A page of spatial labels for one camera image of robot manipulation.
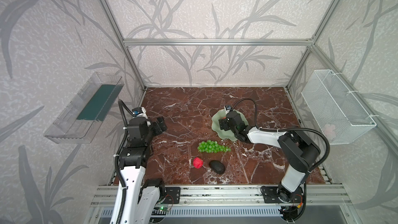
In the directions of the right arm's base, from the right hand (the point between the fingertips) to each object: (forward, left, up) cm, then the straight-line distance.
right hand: (226, 112), depth 95 cm
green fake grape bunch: (-21, +9, -3) cm, 23 cm away
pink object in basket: (-20, -46, +13) cm, 52 cm away
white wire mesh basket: (-21, -42, +26) cm, 54 cm away
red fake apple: (-29, +17, -3) cm, 34 cm away
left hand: (-13, +35, +17) cm, 42 cm away
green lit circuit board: (-49, +34, -10) cm, 61 cm away
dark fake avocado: (-31, +7, -4) cm, 32 cm away
